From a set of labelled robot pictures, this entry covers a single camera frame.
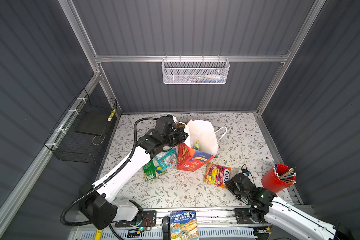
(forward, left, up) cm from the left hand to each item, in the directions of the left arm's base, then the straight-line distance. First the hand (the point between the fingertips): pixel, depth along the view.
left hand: (190, 134), depth 73 cm
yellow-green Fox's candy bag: (+4, -5, -17) cm, 18 cm away
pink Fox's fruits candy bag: (-12, -15, -24) cm, 31 cm away
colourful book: (-35, +5, -25) cm, 43 cm away
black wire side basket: (+3, +55, 0) cm, 55 cm away
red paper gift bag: (+4, -8, -17) cm, 19 cm away
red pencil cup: (-20, -42, -12) cm, 48 cm away
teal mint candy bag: (-1, +13, -22) cm, 26 cm away
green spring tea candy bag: (-6, +24, -25) cm, 35 cm away
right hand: (-16, -20, -26) cm, 37 cm away
